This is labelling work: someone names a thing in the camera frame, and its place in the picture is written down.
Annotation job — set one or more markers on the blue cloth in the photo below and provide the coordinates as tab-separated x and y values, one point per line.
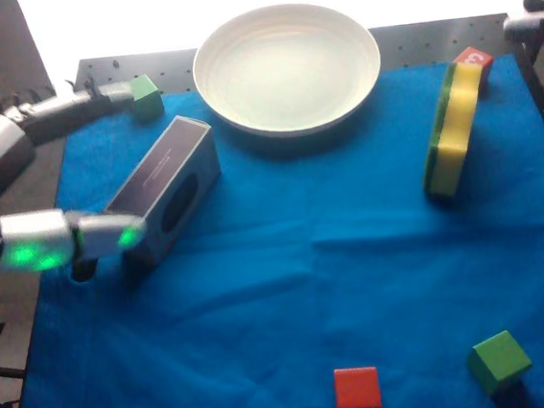
284	285

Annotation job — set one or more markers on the yellow green sponge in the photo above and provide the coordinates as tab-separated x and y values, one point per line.
454	123

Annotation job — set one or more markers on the white round bowl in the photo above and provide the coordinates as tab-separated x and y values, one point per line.
288	67

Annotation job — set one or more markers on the grey cardboard speaker box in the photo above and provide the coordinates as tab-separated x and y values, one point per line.
163	176

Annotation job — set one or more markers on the black perforated board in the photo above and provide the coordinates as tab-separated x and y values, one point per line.
172	64

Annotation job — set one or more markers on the green cube with white numeral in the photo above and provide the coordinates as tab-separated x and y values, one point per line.
148	97

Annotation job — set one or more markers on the red cube with white numeral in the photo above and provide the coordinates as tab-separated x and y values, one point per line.
477	59

